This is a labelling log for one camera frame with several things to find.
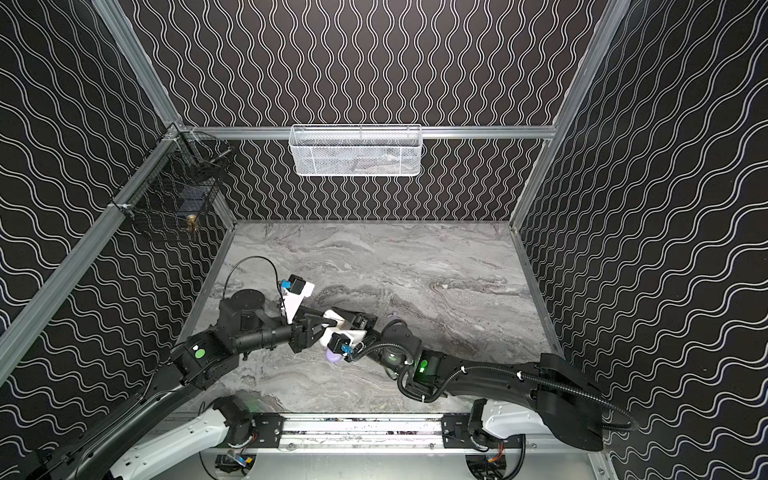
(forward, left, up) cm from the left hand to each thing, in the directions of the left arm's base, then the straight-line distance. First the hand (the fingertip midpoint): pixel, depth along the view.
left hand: (335, 322), depth 64 cm
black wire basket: (+50, +59, +1) cm, 78 cm away
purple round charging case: (+3, +5, -26) cm, 26 cm away
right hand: (+3, +1, -2) cm, 4 cm away
